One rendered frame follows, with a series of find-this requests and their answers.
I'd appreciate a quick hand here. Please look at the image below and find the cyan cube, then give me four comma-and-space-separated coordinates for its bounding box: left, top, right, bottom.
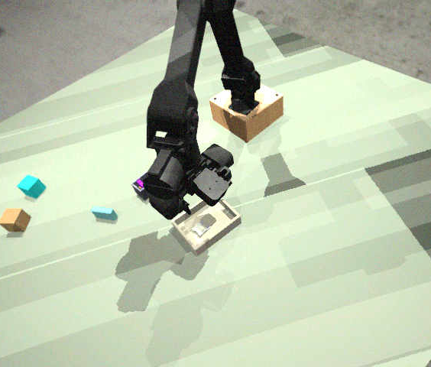
17, 175, 46, 199

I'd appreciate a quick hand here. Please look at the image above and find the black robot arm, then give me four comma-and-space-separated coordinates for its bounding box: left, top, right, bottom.
143, 0, 261, 206

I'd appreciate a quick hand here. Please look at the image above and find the white shallow tray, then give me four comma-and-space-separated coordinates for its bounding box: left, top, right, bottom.
171, 198, 241, 256

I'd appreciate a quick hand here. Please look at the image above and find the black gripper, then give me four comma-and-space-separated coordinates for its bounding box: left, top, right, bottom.
149, 144, 234, 220

